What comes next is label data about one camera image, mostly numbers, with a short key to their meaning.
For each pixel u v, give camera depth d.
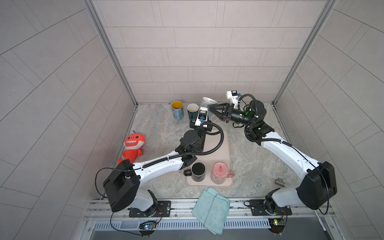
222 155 0.89
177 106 1.02
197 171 0.74
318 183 0.40
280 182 0.78
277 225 0.68
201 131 0.59
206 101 0.68
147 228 0.64
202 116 0.55
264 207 0.71
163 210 0.71
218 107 0.63
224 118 0.61
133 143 0.85
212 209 0.70
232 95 0.65
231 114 0.60
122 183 0.41
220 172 0.72
